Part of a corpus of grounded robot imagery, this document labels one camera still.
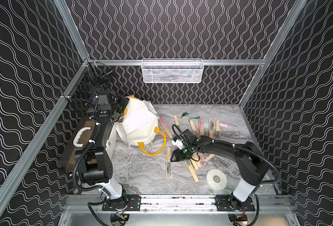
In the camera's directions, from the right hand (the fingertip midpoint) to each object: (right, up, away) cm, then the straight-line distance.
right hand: (174, 159), depth 85 cm
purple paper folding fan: (+23, 0, +4) cm, 24 cm away
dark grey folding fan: (-3, -8, -1) cm, 8 cm away
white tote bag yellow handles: (-25, +21, +18) cm, 37 cm away
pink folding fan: (-6, +18, +21) cm, 28 cm away
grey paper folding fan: (+29, +17, +18) cm, 38 cm away
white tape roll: (+28, -12, -4) cm, 31 cm away
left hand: (-27, +39, -3) cm, 48 cm away
